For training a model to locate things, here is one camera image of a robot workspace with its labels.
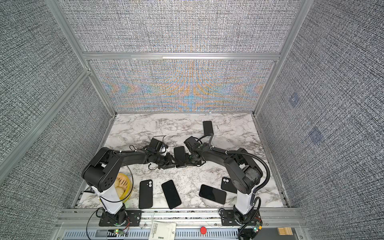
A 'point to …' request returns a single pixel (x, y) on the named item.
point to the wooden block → (285, 231)
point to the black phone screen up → (208, 128)
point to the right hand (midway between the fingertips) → (186, 162)
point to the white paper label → (161, 230)
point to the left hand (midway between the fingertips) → (177, 165)
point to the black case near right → (227, 185)
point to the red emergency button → (203, 230)
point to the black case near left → (146, 194)
